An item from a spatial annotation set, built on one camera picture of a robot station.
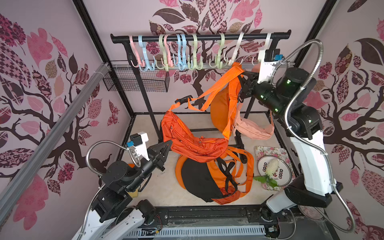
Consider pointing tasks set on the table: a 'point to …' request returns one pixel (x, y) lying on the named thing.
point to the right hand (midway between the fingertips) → (241, 69)
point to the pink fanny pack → (250, 129)
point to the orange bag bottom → (222, 180)
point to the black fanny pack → (199, 180)
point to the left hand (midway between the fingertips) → (172, 145)
